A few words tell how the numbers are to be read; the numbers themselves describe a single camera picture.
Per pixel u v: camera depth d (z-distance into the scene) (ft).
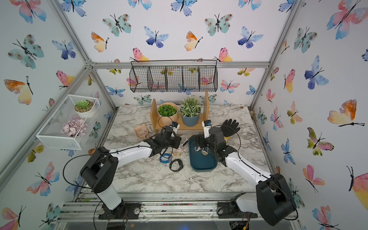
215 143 2.11
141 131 3.45
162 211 2.47
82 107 2.33
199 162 3.00
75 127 2.07
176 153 3.06
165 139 2.33
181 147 2.83
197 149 3.09
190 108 2.91
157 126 3.31
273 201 1.34
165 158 3.04
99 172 1.51
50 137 1.94
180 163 2.84
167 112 3.00
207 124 2.38
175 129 2.64
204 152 3.04
